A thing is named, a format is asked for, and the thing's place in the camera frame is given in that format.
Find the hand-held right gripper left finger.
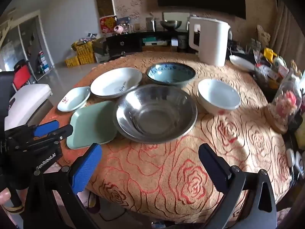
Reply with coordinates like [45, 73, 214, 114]
[24, 143, 103, 229]

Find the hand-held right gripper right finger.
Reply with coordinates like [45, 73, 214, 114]
[198, 143, 278, 229]

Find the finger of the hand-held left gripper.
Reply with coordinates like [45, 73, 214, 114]
[5, 120, 60, 146]
[16, 124, 74, 153]

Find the green square plate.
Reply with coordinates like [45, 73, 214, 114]
[66, 100, 118, 150]

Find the small white oval dish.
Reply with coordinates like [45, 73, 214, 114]
[57, 86, 91, 112]

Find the white round plate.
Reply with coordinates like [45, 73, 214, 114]
[90, 67, 143, 99]

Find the large stainless steel bowl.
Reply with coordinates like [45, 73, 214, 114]
[113, 85, 198, 144]

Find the blue patterned ceramic bowl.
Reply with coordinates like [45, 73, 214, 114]
[146, 62, 196, 88]

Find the person's left hand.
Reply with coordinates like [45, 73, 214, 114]
[0, 189, 12, 211]

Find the white seat cushion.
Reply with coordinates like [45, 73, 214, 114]
[5, 84, 52, 130]

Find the rose patterned tablecloth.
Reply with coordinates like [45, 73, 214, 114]
[42, 51, 292, 220]

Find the red chair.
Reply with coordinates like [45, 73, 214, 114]
[12, 64, 32, 87]

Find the yellow plastic crate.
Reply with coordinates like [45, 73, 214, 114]
[77, 52, 95, 65]
[65, 57, 80, 68]
[74, 42, 93, 55]

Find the white ceramic bowl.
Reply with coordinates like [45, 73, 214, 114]
[198, 79, 242, 115]

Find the cardboard box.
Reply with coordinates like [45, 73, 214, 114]
[92, 37, 108, 54]

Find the glass dome with flowers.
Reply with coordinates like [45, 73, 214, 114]
[264, 70, 304, 134]

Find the white shallow plate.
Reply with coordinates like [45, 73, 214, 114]
[229, 55, 256, 72]

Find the black television cabinet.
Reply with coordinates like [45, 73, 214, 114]
[106, 30, 198, 58]

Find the red gift box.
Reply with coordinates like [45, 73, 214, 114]
[100, 15, 117, 34]

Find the tape roll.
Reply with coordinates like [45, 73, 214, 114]
[273, 57, 286, 69]

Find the white plastic appliance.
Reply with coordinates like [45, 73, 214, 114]
[188, 16, 231, 67]

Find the brown wooden box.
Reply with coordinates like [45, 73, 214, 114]
[143, 45, 172, 52]

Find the green and white box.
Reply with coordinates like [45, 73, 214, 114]
[142, 37, 168, 46]

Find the small stainless steel bowl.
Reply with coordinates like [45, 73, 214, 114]
[160, 20, 182, 31]

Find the beige curtain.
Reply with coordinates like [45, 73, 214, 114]
[274, 0, 305, 77]

